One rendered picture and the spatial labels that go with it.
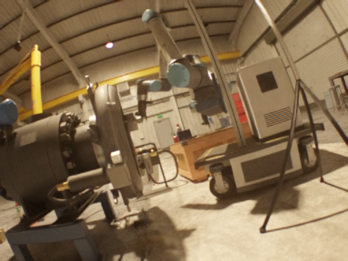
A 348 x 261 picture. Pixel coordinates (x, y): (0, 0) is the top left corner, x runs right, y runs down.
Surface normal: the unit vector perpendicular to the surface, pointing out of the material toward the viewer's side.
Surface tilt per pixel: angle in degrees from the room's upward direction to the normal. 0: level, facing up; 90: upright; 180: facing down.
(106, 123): 80
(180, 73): 95
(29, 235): 90
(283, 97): 90
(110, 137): 91
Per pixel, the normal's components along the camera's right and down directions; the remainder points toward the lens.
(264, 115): -0.33, 0.04
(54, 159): 0.22, -0.04
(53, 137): 0.10, -0.41
